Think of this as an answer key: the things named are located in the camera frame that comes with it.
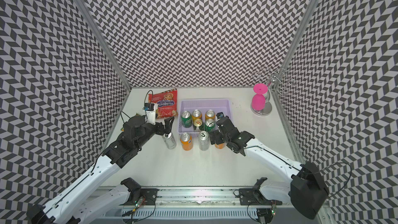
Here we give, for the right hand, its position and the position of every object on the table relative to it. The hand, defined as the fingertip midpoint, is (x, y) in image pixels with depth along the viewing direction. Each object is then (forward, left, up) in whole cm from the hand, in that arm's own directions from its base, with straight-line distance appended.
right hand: (219, 134), depth 82 cm
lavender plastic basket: (+27, -2, -8) cm, 28 cm away
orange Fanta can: (-3, -1, -8) cm, 9 cm away
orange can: (+14, +5, -1) cm, 15 cm away
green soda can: (+11, +19, -1) cm, 22 cm away
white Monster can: (-3, +26, +1) cm, 26 cm away
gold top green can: (+7, +12, -2) cm, 14 cm away
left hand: (+2, +26, +14) cm, 30 cm away
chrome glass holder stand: (+23, -31, +17) cm, 43 cm away
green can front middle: (+8, +5, -2) cm, 9 cm away
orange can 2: (-4, +17, -1) cm, 18 cm away
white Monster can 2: (-4, +8, +2) cm, 9 cm away
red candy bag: (+28, +35, -6) cm, 45 cm away
